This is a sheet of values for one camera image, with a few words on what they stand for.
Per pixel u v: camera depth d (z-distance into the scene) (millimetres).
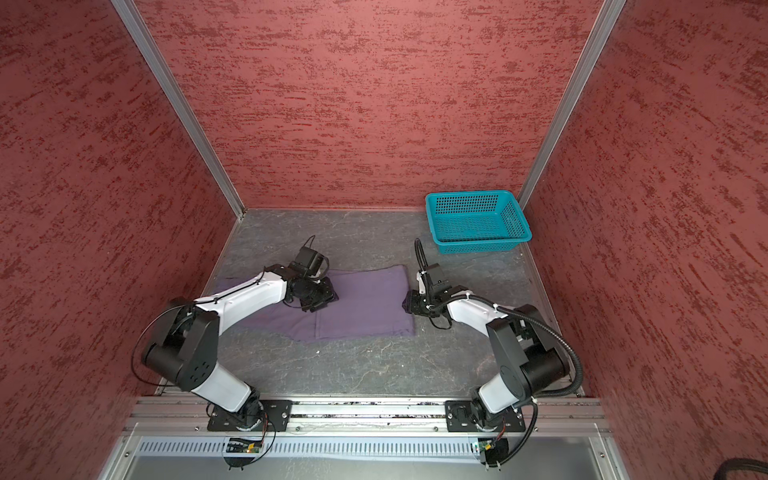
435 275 747
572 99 874
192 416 757
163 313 843
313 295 770
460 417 740
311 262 740
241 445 727
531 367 442
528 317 452
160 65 796
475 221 1175
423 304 795
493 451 703
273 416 744
